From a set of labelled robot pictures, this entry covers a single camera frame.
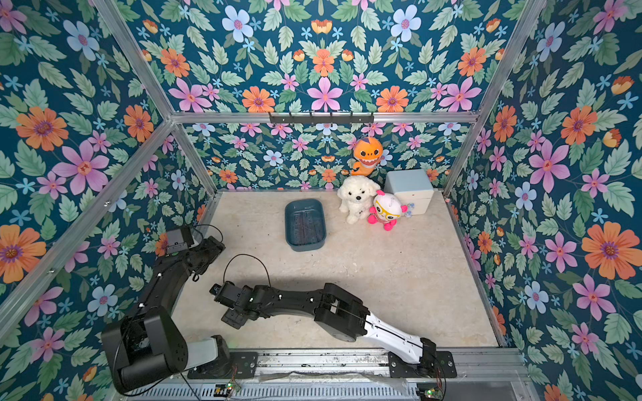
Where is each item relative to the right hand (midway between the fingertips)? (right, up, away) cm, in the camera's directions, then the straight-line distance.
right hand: (238, 305), depth 85 cm
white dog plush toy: (+42, +39, +10) cm, 59 cm away
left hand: (-7, +20, +2) cm, 22 cm away
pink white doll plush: (+54, +34, +8) cm, 64 cm away
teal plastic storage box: (+21, +27, +20) cm, 39 cm away
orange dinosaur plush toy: (+47, +56, +11) cm, 74 cm away
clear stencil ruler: (+24, +26, +20) cm, 40 cm away
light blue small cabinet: (+66, +42, +16) cm, 80 cm away
